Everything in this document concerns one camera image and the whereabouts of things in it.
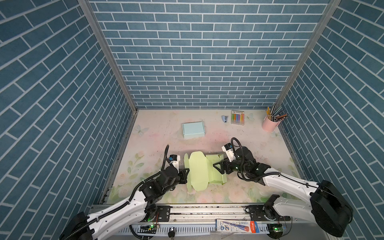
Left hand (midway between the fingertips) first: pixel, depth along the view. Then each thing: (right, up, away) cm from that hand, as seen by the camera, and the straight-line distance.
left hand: (191, 171), depth 79 cm
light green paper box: (+6, -2, +5) cm, 8 cm away
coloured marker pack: (+34, +30, +35) cm, 58 cm away
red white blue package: (+21, -22, -10) cm, 32 cm away
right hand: (+14, +4, +3) cm, 15 cm away
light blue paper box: (0, +21, +23) cm, 31 cm away
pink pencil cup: (+53, +24, +23) cm, 63 cm away
